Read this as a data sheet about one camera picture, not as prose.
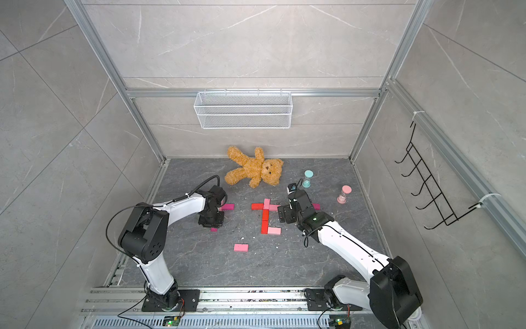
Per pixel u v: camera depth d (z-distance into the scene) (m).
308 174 1.01
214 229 0.92
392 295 0.40
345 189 0.95
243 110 1.01
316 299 0.73
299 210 0.62
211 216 0.80
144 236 0.49
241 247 0.86
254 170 1.06
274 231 0.91
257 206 1.01
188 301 0.73
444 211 0.62
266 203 0.99
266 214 0.97
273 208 0.98
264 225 0.93
